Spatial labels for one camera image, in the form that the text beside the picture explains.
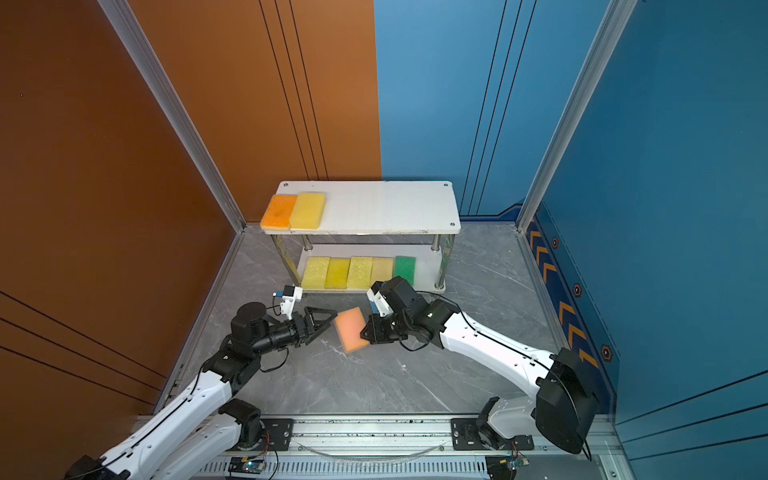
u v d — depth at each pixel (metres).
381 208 0.77
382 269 0.97
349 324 0.74
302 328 0.66
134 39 0.73
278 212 0.73
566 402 0.39
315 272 0.97
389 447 0.72
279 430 0.74
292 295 0.72
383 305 0.70
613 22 0.71
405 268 0.97
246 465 0.71
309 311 0.67
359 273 0.96
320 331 0.75
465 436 0.72
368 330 0.72
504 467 0.70
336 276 0.95
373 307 0.69
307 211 0.74
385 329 0.66
